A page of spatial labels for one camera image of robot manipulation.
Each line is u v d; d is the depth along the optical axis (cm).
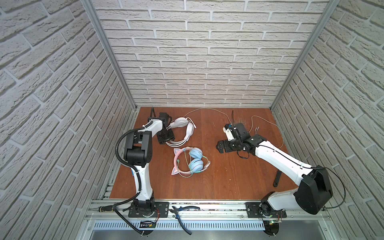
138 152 54
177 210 73
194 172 82
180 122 101
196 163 82
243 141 61
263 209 66
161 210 73
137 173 56
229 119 113
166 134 87
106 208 72
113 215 69
